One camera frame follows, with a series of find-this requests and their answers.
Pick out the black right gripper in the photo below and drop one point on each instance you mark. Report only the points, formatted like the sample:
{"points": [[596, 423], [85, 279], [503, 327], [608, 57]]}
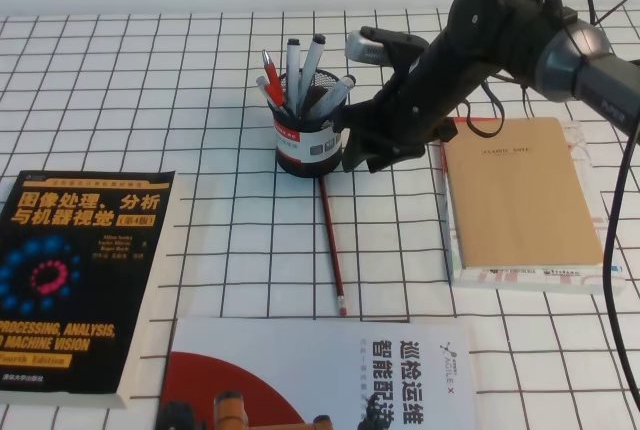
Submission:
{"points": [[395, 127]]}

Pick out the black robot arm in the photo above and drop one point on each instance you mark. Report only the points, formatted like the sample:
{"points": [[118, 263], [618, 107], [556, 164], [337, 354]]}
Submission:
{"points": [[550, 51]]}

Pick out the black mesh pen holder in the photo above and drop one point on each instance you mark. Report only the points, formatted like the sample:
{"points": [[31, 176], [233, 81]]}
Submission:
{"points": [[307, 147]]}

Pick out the grey marker pen angled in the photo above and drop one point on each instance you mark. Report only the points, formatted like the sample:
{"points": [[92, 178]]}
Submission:
{"points": [[309, 68]]}

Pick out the red ballpoint pen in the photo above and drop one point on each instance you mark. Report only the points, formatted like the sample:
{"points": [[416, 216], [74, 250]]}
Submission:
{"points": [[271, 72]]}

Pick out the grey marker pen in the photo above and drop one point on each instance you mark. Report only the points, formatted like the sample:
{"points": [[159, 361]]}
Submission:
{"points": [[292, 73]]}

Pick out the grey red pen lower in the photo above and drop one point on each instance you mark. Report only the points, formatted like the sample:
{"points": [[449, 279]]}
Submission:
{"points": [[272, 95]]}

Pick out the dark red pencil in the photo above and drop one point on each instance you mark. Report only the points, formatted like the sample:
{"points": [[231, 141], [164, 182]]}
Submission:
{"points": [[340, 297]]}

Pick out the white grid tablecloth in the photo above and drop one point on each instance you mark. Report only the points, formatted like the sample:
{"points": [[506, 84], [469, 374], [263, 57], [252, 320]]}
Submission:
{"points": [[176, 92]]}

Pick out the brown kraft notebook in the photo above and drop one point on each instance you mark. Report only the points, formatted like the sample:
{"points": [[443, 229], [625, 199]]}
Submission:
{"points": [[516, 197]]}

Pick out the white patterned book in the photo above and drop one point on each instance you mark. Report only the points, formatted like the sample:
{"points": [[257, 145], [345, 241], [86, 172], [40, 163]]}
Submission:
{"points": [[586, 280]]}

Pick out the white red brochure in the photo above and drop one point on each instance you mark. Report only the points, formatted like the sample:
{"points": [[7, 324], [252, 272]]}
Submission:
{"points": [[227, 373]]}

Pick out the black image processing textbook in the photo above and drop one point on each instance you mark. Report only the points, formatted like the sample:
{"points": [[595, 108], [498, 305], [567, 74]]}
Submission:
{"points": [[81, 252]]}

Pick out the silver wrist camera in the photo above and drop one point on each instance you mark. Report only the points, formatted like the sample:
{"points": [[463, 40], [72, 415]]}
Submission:
{"points": [[384, 48]]}

